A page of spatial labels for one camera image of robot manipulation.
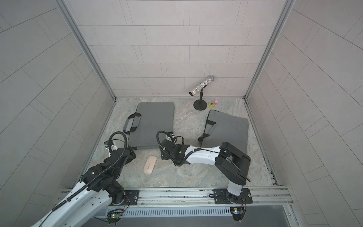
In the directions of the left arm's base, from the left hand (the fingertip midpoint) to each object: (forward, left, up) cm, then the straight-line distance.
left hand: (130, 150), depth 78 cm
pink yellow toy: (+42, -52, -7) cm, 67 cm away
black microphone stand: (+42, -42, -7) cm, 60 cm away
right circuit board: (-27, -57, -9) cm, 64 cm away
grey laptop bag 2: (+18, -55, -4) cm, 58 cm away
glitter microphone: (+47, -48, +14) cm, 69 cm away
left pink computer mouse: (-5, -10, -8) cm, 14 cm away
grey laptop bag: (+21, -1, -7) cm, 22 cm away
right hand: (+2, -19, -7) cm, 21 cm away
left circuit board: (-29, +2, -7) cm, 30 cm away
